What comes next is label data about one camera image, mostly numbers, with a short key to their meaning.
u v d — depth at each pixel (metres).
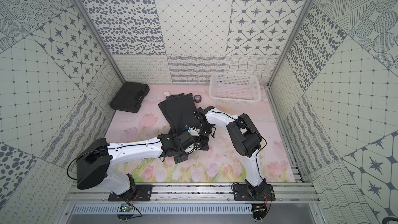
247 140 0.53
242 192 0.73
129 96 1.08
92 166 0.42
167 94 1.11
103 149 0.45
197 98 1.11
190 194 0.76
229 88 1.18
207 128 0.78
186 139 0.65
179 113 1.02
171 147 0.60
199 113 0.71
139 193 0.73
